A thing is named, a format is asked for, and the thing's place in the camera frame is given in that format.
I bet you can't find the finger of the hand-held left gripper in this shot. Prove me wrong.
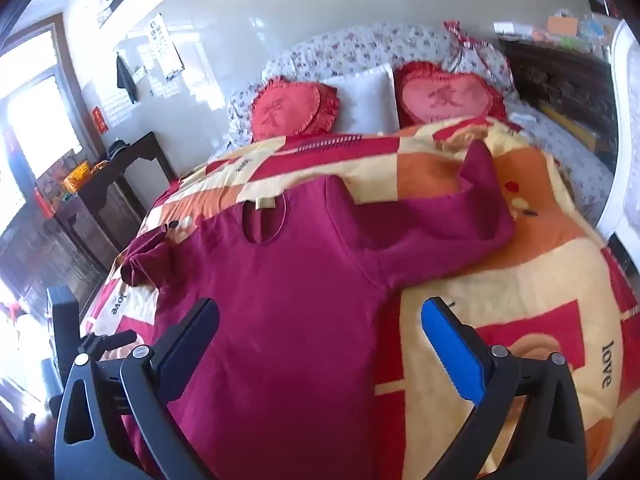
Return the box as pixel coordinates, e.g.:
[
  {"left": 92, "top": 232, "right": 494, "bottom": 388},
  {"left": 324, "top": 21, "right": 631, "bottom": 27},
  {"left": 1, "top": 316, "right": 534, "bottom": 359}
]
[{"left": 79, "top": 329, "right": 139, "bottom": 361}]

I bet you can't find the floral bed sheet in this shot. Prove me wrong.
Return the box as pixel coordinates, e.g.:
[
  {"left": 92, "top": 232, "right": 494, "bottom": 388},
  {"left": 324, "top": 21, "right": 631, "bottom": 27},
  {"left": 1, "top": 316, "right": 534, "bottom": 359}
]
[{"left": 502, "top": 100, "right": 617, "bottom": 213}]

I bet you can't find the white chair back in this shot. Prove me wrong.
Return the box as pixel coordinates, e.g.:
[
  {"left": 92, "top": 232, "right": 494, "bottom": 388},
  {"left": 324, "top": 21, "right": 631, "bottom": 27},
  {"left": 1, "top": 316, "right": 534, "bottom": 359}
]
[{"left": 596, "top": 20, "right": 640, "bottom": 248}]

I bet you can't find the window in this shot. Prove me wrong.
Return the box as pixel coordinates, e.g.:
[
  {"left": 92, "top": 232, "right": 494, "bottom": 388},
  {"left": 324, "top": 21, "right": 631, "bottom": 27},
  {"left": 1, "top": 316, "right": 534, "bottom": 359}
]
[{"left": 0, "top": 14, "right": 84, "bottom": 223}]

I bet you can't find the orange box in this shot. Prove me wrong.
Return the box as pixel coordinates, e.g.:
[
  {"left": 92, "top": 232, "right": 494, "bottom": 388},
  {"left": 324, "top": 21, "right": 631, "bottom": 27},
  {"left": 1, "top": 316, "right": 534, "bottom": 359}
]
[{"left": 547, "top": 13, "right": 579, "bottom": 37}]

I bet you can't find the dark hanging cloth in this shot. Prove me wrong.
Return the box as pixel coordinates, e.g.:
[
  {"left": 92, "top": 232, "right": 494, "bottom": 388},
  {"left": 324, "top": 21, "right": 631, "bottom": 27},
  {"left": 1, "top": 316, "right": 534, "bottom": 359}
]
[{"left": 116, "top": 53, "right": 139, "bottom": 106}]

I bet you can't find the orange basket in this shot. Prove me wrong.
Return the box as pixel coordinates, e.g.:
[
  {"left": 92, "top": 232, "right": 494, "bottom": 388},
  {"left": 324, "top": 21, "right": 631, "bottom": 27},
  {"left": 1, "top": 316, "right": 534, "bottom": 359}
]
[{"left": 61, "top": 161, "right": 91, "bottom": 194}]

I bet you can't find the red heart pillow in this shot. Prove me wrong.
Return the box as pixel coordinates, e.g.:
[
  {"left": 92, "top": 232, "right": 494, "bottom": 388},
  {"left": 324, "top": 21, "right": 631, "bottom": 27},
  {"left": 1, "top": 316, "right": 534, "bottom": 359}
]
[
  {"left": 394, "top": 61, "right": 522, "bottom": 130},
  {"left": 250, "top": 76, "right": 342, "bottom": 137}
]

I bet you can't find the dark wooden side table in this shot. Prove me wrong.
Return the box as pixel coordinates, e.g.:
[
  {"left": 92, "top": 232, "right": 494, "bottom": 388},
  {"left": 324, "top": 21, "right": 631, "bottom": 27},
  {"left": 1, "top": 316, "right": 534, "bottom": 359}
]
[{"left": 51, "top": 131, "right": 177, "bottom": 263}]

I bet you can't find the white wall chart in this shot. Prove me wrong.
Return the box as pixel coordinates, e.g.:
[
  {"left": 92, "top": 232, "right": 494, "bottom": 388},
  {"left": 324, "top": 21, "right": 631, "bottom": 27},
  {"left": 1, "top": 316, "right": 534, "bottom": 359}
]
[{"left": 147, "top": 13, "right": 186, "bottom": 84}]

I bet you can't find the red orange printed blanket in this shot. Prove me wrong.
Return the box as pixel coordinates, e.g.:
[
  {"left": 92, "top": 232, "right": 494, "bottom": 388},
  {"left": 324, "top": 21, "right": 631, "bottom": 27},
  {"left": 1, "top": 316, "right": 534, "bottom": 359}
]
[{"left": 80, "top": 117, "right": 640, "bottom": 480}]

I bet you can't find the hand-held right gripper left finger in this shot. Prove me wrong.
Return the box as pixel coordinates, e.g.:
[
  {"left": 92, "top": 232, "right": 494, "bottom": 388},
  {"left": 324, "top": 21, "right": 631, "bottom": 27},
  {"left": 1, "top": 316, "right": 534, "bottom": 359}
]
[{"left": 54, "top": 298, "right": 221, "bottom": 480}]

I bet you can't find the floral pillow with red ruffle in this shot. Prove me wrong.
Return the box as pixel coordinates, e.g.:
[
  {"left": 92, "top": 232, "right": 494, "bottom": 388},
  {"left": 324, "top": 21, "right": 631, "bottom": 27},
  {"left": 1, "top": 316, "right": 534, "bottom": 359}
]
[{"left": 443, "top": 20, "right": 517, "bottom": 97}]

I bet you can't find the white pillow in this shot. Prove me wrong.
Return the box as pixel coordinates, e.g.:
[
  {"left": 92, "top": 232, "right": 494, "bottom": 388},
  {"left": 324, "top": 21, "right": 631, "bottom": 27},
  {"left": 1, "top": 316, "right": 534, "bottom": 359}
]
[{"left": 324, "top": 64, "right": 401, "bottom": 136}]

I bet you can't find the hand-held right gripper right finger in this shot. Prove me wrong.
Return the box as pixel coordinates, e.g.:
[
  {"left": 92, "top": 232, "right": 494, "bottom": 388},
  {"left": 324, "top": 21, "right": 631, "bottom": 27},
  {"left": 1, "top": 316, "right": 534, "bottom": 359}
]
[{"left": 421, "top": 297, "right": 587, "bottom": 480}]

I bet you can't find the dark carved wooden cabinet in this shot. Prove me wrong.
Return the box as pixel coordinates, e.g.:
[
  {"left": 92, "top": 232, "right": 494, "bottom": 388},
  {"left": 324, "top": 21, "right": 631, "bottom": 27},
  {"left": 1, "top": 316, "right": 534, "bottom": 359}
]
[{"left": 499, "top": 37, "right": 619, "bottom": 157}]

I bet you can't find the maroon knit sweater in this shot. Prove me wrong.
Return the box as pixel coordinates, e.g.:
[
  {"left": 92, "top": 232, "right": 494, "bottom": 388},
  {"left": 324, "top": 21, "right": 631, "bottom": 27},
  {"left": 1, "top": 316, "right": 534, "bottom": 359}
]
[{"left": 121, "top": 140, "right": 517, "bottom": 480}]

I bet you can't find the floral padded headboard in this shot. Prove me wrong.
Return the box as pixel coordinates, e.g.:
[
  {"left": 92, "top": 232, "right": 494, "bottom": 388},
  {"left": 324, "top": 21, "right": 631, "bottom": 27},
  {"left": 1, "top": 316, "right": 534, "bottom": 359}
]
[{"left": 227, "top": 21, "right": 501, "bottom": 147}]

